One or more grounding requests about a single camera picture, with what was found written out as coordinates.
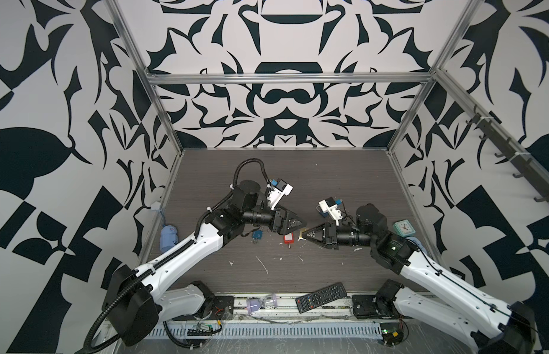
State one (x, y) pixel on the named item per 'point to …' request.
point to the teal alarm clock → (404, 228)
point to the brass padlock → (301, 231)
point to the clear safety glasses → (254, 304)
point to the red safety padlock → (289, 238)
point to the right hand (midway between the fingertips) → (305, 238)
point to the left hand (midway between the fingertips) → (303, 217)
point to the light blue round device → (418, 243)
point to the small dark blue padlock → (258, 234)
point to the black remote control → (322, 296)
